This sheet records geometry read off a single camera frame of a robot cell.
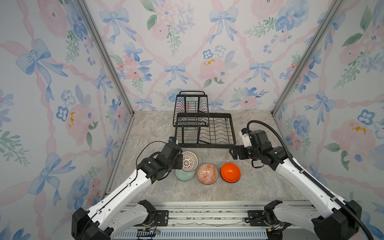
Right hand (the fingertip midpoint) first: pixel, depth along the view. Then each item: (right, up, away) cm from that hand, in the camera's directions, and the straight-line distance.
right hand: (237, 148), depth 80 cm
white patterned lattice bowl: (-25, -7, +2) cm, 26 cm away
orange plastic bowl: (-2, -15, +6) cm, 16 cm away
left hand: (-30, -4, -3) cm, 30 cm away
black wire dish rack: (-22, +11, +7) cm, 26 cm away
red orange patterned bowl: (-15, -16, +6) cm, 23 cm away
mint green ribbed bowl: (-28, -17, +7) cm, 34 cm away
